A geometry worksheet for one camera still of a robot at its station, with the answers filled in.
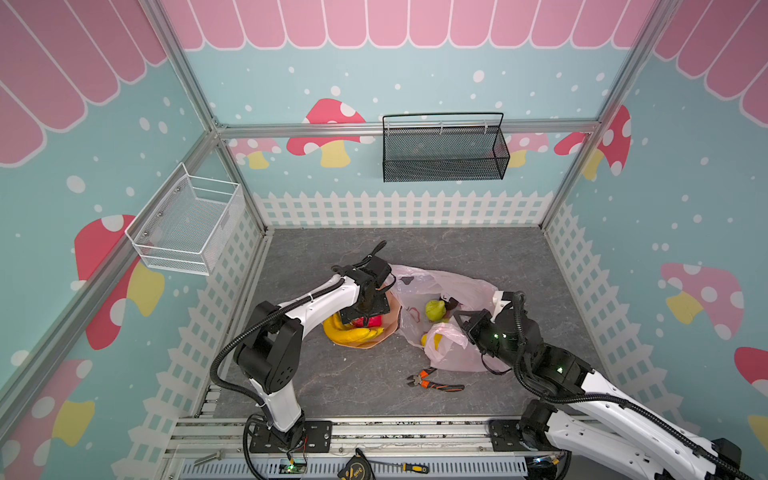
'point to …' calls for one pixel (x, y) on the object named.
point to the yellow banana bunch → (335, 326)
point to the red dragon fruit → (375, 321)
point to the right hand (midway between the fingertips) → (449, 312)
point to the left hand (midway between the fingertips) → (369, 317)
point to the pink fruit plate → (390, 321)
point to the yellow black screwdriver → (405, 466)
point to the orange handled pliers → (419, 380)
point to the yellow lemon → (436, 339)
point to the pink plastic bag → (445, 342)
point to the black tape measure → (357, 468)
